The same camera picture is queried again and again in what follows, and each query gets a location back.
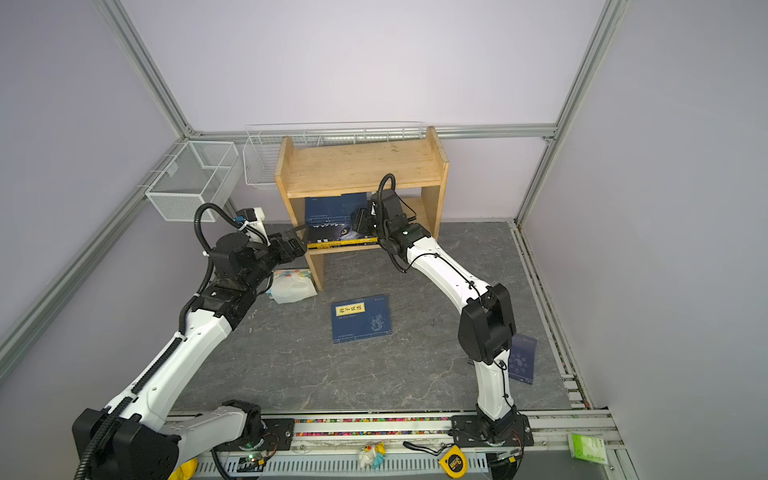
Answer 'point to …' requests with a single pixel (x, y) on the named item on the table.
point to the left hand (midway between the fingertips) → (296, 233)
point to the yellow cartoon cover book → (342, 242)
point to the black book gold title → (345, 246)
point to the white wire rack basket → (261, 142)
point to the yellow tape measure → (454, 462)
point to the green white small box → (588, 448)
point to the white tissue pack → (291, 285)
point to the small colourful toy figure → (372, 455)
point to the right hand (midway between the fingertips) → (357, 218)
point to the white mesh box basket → (202, 172)
